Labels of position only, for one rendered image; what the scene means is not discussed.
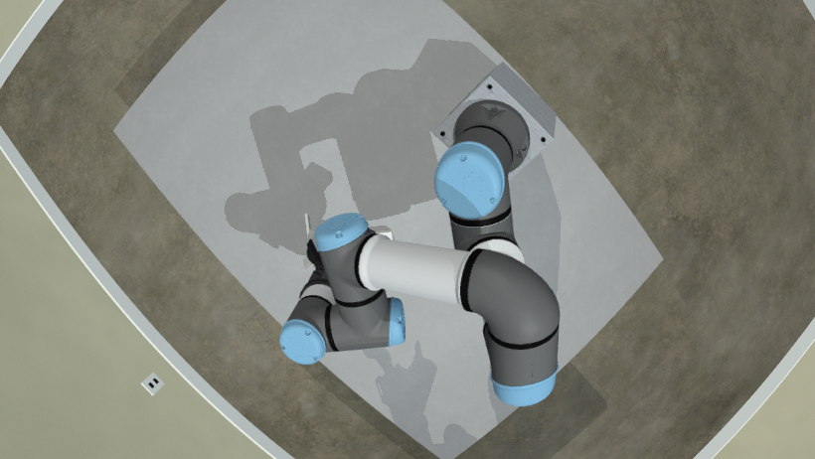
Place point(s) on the white power strip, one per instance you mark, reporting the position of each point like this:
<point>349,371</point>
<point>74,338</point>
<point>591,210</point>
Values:
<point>388,233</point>

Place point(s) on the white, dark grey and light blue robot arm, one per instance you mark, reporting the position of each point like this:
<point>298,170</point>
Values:
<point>520,308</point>

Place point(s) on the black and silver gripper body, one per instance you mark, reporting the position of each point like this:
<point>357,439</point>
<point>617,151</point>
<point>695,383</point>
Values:
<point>316,274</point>

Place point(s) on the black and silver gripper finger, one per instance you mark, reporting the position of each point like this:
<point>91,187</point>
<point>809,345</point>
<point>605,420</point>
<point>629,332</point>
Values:
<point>312,251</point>

